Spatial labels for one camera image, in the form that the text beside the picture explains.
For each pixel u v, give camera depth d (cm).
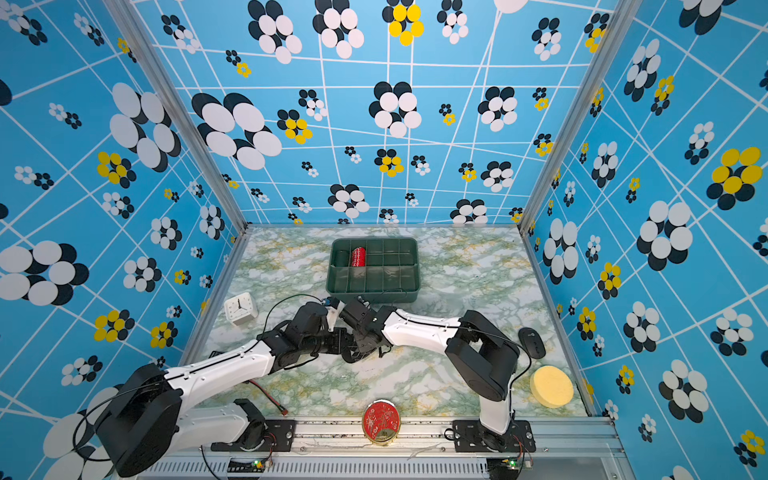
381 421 74
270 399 79
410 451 72
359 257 104
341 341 74
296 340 65
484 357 46
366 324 66
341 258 103
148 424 41
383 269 105
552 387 78
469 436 74
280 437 73
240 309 94
